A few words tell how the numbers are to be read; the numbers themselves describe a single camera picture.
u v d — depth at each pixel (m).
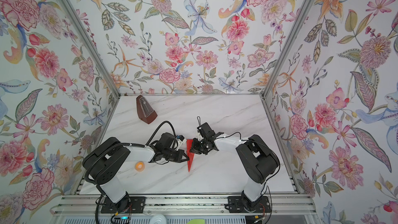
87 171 0.44
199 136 0.86
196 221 0.73
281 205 0.77
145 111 0.99
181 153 0.80
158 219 0.66
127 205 0.69
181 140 0.86
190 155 0.88
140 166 0.86
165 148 0.75
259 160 0.48
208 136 0.73
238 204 0.73
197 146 0.82
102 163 0.48
